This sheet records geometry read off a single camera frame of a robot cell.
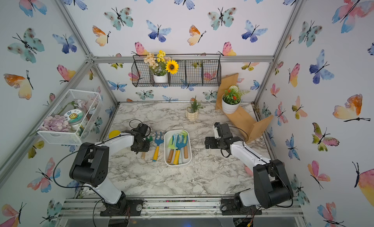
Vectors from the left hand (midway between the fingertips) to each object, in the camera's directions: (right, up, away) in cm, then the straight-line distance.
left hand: (146, 146), depth 95 cm
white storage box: (+14, +7, +1) cm, 15 cm away
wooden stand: (+64, +13, -13) cm, 67 cm away
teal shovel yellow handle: (+21, +1, -1) cm, 22 cm away
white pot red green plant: (+54, +30, -4) cm, 62 cm away
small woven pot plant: (+30, +24, +12) cm, 40 cm away
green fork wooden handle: (+17, 0, -2) cm, 17 cm away
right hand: (+43, +5, -6) cm, 43 cm away
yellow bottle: (-18, +9, -6) cm, 21 cm away
